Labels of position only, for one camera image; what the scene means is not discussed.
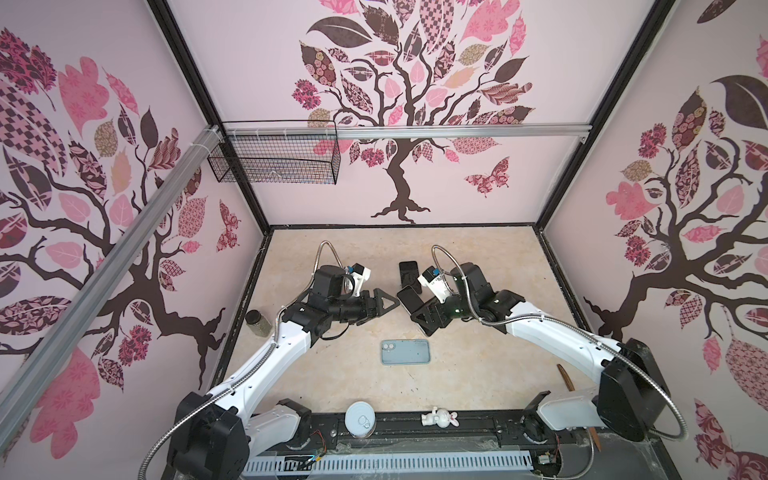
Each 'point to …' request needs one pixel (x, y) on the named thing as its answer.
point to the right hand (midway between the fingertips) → (420, 306)
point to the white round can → (360, 419)
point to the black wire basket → (277, 151)
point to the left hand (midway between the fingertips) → (391, 312)
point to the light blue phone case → (405, 351)
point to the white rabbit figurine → (441, 417)
